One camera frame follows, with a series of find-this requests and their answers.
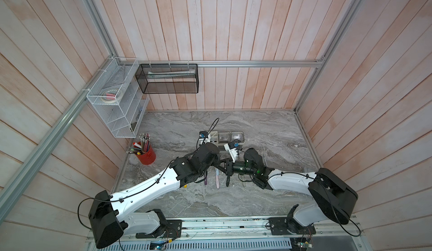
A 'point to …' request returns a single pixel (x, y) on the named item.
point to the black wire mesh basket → (168, 78)
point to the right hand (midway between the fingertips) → (214, 164)
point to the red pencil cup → (148, 157)
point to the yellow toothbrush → (185, 186)
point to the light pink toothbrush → (217, 178)
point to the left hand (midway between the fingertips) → (215, 153)
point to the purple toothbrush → (205, 180)
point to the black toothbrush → (228, 180)
